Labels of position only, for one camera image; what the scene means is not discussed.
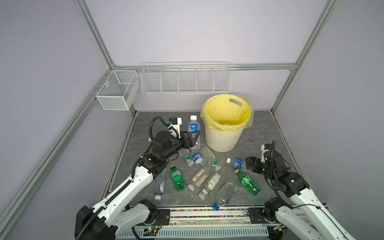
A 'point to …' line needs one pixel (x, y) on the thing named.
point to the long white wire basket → (186, 77)
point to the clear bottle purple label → (163, 180)
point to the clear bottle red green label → (189, 162)
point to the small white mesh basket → (118, 89)
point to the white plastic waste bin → (223, 141)
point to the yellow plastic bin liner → (227, 112)
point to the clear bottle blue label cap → (199, 159)
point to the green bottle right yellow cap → (248, 182)
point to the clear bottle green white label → (212, 185)
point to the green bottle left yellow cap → (177, 178)
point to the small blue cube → (216, 207)
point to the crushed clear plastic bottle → (228, 188)
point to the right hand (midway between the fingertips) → (253, 161)
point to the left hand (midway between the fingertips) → (196, 134)
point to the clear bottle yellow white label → (199, 178)
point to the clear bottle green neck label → (209, 157)
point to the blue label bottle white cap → (237, 163)
